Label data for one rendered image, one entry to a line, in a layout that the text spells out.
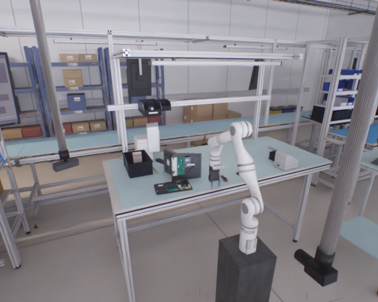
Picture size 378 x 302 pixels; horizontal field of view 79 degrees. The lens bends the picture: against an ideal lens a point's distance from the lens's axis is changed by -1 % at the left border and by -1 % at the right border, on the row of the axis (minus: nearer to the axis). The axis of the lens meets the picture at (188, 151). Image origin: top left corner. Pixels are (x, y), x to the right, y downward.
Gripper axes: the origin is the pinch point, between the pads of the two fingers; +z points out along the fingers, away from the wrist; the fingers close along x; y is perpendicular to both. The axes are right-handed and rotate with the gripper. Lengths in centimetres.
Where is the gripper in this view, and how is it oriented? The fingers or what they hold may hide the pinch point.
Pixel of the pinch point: (215, 189)
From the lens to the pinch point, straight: 169.7
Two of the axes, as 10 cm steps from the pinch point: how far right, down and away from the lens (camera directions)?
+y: -3.5, -3.3, 8.8
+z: 0.0, 9.4, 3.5
